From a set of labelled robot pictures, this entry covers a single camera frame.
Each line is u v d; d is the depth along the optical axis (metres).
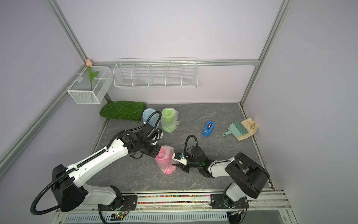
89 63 0.89
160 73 1.02
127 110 1.12
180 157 0.71
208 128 1.01
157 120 1.02
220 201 0.74
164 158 0.72
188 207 0.74
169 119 0.91
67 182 0.40
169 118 0.91
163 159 0.72
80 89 0.79
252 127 1.06
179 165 0.76
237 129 1.03
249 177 0.45
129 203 0.74
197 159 0.67
